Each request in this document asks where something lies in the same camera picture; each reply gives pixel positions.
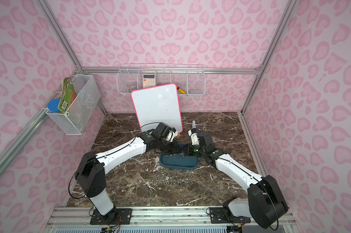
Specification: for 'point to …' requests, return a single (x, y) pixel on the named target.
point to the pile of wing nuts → (179, 156)
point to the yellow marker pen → (181, 90)
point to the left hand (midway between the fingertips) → (181, 148)
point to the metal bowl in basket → (132, 88)
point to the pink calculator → (149, 80)
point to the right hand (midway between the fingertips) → (180, 148)
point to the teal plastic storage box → (179, 160)
